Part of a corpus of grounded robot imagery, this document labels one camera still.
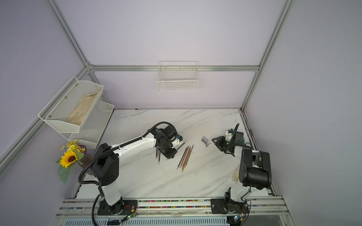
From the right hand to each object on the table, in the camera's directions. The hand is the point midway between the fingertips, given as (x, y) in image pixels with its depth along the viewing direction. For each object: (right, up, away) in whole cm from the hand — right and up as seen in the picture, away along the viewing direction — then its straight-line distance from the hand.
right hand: (214, 142), depth 95 cm
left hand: (-29, -7, -11) cm, 31 cm away
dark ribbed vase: (-74, -6, -21) cm, 77 cm away
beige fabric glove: (+11, -19, -11) cm, 25 cm away
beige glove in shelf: (-80, +25, -13) cm, 85 cm away
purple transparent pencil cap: (-4, 0, +6) cm, 7 cm away
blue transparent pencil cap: (-5, +2, +6) cm, 8 cm away
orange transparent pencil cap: (-3, 0, +6) cm, 7 cm away
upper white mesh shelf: (-85, +21, -17) cm, 90 cm away
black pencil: (-26, -2, -20) cm, 32 cm away
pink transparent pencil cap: (-7, +2, +6) cm, 10 cm away
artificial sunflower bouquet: (-74, 0, -28) cm, 79 cm away
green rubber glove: (+10, +8, -5) cm, 14 cm away
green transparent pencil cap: (-6, +2, +6) cm, 9 cm away
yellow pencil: (-19, -11, -5) cm, 22 cm away
